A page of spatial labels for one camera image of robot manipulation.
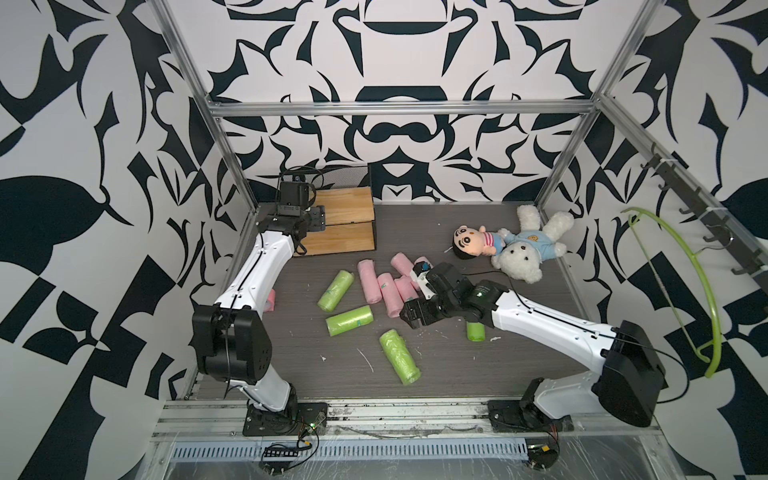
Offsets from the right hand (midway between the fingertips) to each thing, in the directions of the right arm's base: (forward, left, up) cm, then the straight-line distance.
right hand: (411, 306), depth 81 cm
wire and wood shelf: (+39, +20, +4) cm, 44 cm away
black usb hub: (-30, +33, -14) cm, 47 cm away
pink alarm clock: (+5, +41, -9) cm, 43 cm away
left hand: (+24, +30, +13) cm, 41 cm away
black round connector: (-32, -29, -14) cm, 45 cm away
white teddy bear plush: (+20, -36, -3) cm, 41 cm away
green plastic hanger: (-16, -56, +12) cm, 60 cm away
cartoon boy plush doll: (+24, -21, -5) cm, 32 cm away
